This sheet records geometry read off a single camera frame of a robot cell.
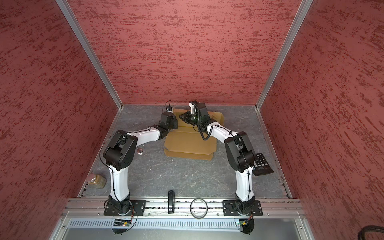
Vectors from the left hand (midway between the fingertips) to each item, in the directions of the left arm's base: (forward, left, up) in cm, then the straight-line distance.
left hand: (174, 121), depth 102 cm
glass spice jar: (-41, +35, +1) cm, 54 cm away
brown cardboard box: (-11, -8, -10) cm, 17 cm away
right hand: (-5, -5, +10) cm, 12 cm away
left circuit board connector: (-57, +23, -10) cm, 63 cm away
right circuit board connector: (-58, -42, -10) cm, 72 cm away
